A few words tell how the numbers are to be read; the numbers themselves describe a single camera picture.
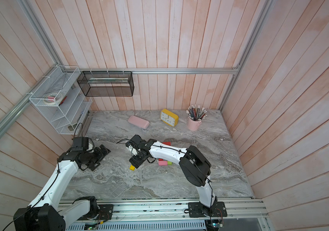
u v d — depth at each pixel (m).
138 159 0.77
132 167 0.87
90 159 0.67
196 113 1.04
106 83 1.04
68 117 0.80
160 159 0.92
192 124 1.04
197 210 0.73
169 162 0.90
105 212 0.73
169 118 1.07
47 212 0.38
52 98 0.73
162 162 0.90
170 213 0.73
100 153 0.73
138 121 1.11
